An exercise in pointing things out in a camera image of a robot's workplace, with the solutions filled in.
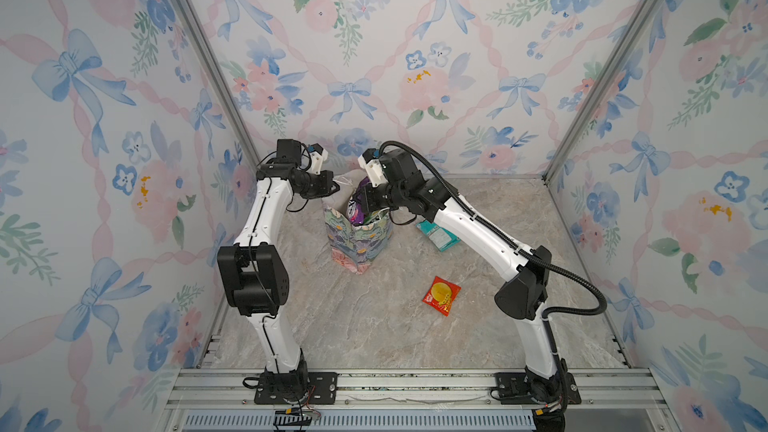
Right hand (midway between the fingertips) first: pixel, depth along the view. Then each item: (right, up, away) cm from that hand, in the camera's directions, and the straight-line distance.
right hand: (352, 194), depth 77 cm
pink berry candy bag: (+1, -4, -2) cm, 5 cm away
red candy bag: (+25, -29, +11) cm, 40 cm away
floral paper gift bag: (0, -14, +5) cm, 14 cm away
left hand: (-5, +4, +11) cm, 12 cm away
